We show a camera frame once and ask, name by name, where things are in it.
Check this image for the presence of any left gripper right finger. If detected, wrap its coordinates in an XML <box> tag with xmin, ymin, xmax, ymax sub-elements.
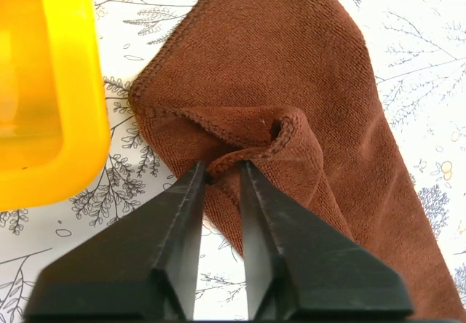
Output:
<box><xmin>240</xmin><ymin>161</ymin><xmax>414</xmax><ymax>319</ymax></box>

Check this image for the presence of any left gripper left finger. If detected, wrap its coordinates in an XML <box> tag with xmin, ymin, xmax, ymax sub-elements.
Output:
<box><xmin>24</xmin><ymin>162</ymin><xmax>205</xmax><ymax>320</ymax></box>

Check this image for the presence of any brown towel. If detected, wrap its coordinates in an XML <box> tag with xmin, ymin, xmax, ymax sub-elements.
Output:
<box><xmin>130</xmin><ymin>0</ymin><xmax>465</xmax><ymax>321</ymax></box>

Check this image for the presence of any yellow plastic tray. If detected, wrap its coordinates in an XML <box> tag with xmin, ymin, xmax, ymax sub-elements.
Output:
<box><xmin>1</xmin><ymin>0</ymin><xmax>110</xmax><ymax>210</ymax></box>

